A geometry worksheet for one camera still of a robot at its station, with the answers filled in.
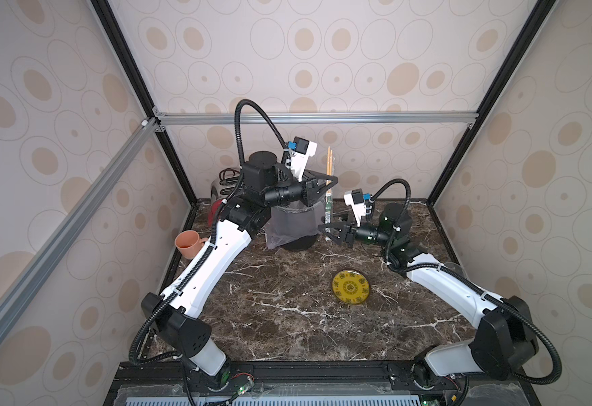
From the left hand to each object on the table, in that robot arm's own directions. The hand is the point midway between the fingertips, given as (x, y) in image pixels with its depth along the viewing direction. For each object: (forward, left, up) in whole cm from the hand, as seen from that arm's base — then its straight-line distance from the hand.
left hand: (343, 181), depth 59 cm
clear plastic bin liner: (+9, +12, -27) cm, 31 cm away
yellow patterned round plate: (-4, -9, -47) cm, 48 cm away
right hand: (0, +1, -15) cm, 15 cm away
